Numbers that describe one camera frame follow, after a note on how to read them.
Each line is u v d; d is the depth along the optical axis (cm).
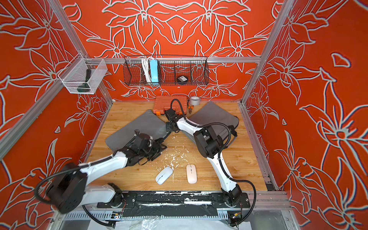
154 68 89
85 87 78
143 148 69
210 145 60
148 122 106
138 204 73
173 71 98
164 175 79
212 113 113
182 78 96
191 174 79
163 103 113
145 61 88
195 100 115
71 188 42
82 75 92
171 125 79
